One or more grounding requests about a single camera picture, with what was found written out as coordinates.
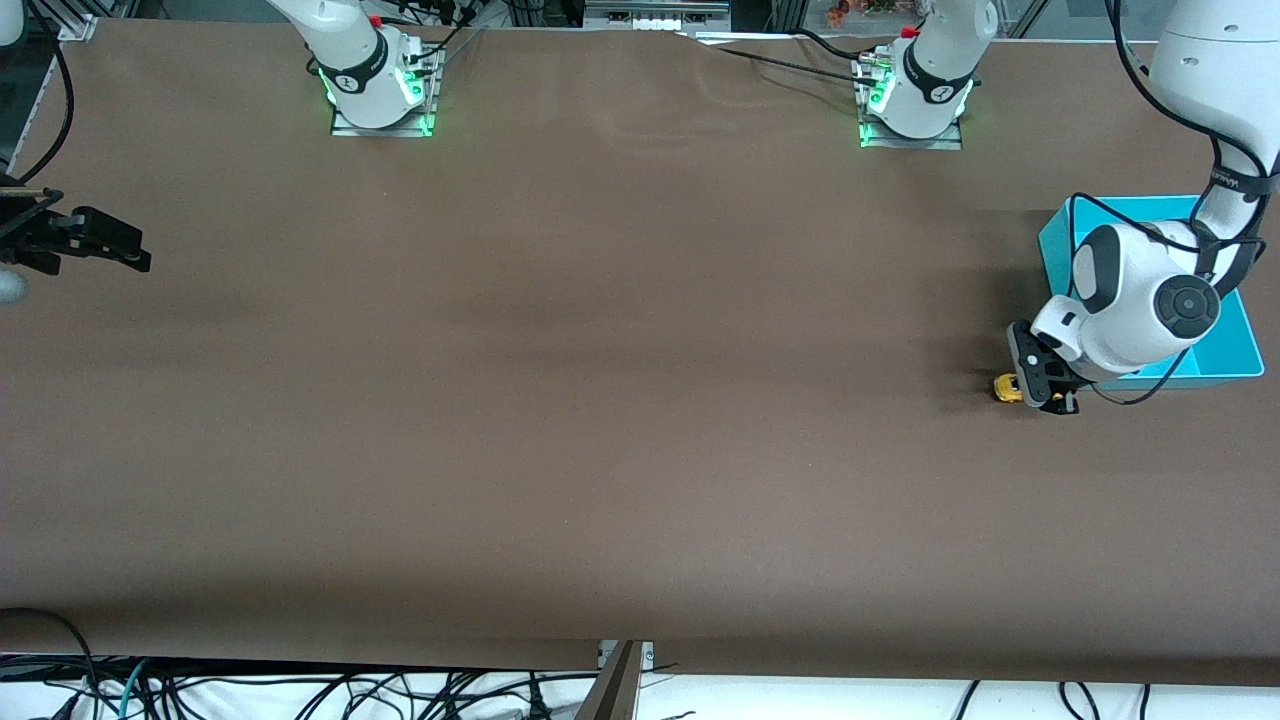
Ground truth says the turquoise plastic bin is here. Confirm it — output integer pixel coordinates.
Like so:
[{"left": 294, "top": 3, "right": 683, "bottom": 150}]
[{"left": 1038, "top": 195, "right": 1266, "bottom": 391}]

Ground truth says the brown table cover sheet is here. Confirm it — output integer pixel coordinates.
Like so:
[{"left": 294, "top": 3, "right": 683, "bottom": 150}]
[{"left": 0, "top": 18, "right": 1280, "bottom": 688}]

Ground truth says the grey power strip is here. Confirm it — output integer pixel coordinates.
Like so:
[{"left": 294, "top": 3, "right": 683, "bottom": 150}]
[{"left": 583, "top": 0, "right": 733, "bottom": 32}]

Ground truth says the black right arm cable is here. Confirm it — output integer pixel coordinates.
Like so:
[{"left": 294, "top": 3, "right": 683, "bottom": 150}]
[{"left": 0, "top": 0, "right": 74, "bottom": 187}]

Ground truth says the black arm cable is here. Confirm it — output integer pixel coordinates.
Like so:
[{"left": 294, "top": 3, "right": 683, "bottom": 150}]
[
  {"left": 0, "top": 0, "right": 74, "bottom": 187},
  {"left": 1064, "top": 0, "right": 1280, "bottom": 407}
]

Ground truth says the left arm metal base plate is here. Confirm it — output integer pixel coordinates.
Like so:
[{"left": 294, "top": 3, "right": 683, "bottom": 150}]
[{"left": 857, "top": 52, "right": 965, "bottom": 152}]

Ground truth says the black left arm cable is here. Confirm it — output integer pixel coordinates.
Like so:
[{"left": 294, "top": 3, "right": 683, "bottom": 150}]
[{"left": 1064, "top": 0, "right": 1280, "bottom": 407}]

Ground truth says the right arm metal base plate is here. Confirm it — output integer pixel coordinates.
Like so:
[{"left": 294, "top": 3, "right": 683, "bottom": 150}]
[{"left": 330, "top": 42, "right": 441, "bottom": 139}]

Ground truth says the black base cable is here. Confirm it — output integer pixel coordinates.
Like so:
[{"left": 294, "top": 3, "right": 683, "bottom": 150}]
[
  {"left": 715, "top": 46, "right": 876, "bottom": 89},
  {"left": 415, "top": 22, "right": 489, "bottom": 67},
  {"left": 795, "top": 28, "right": 881, "bottom": 67}
]

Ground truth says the black looped floor cable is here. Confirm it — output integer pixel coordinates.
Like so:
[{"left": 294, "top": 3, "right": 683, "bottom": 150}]
[{"left": 0, "top": 606, "right": 99, "bottom": 706}]

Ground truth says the teal floor cable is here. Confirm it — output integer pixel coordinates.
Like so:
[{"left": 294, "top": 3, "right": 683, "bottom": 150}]
[{"left": 116, "top": 658, "right": 153, "bottom": 720}]

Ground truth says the aluminium frame post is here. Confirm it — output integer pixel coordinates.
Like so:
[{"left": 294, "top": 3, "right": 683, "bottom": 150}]
[{"left": 574, "top": 640, "right": 644, "bottom": 720}]

